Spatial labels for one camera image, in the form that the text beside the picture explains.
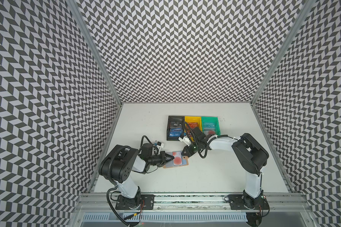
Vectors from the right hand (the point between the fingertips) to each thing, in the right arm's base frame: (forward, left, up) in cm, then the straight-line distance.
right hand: (183, 155), depth 90 cm
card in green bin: (+19, -19, +3) cm, 27 cm away
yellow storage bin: (+23, -11, +8) cm, 27 cm away
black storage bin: (+25, +6, +3) cm, 26 cm away
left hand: (-3, +6, +1) cm, 7 cm away
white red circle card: (-4, +4, +2) cm, 6 cm away
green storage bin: (+23, -22, +8) cm, 33 cm away
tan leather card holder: (-4, -1, +1) cm, 4 cm away
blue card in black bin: (+16, +5, +3) cm, 17 cm away
